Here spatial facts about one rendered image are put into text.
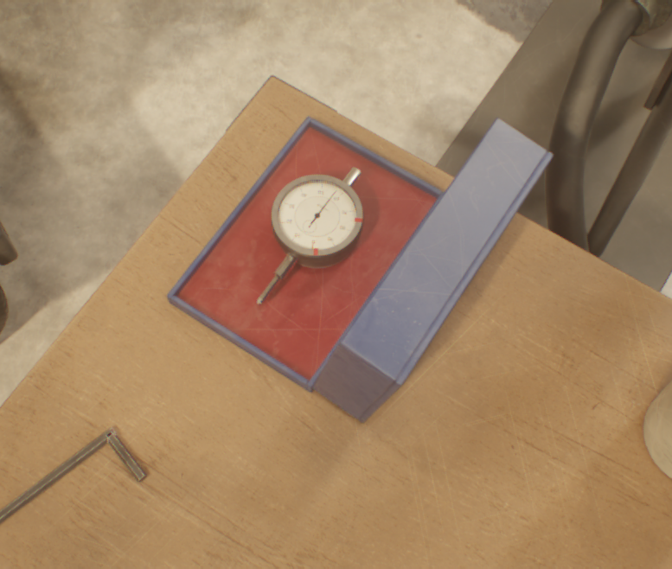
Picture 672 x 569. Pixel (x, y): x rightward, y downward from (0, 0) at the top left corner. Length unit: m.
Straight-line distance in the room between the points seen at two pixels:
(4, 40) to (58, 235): 0.30
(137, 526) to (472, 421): 0.21
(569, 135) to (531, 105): 0.50
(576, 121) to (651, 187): 0.48
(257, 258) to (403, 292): 0.16
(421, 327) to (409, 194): 0.18
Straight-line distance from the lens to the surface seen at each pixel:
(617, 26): 0.81
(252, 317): 0.64
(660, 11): 0.85
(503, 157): 0.56
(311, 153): 0.69
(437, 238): 0.53
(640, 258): 1.22
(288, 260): 0.63
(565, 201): 0.81
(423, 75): 1.31
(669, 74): 0.92
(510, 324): 0.65
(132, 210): 1.23
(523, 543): 0.61
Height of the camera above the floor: 1.06
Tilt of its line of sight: 66 degrees down
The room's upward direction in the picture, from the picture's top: straight up
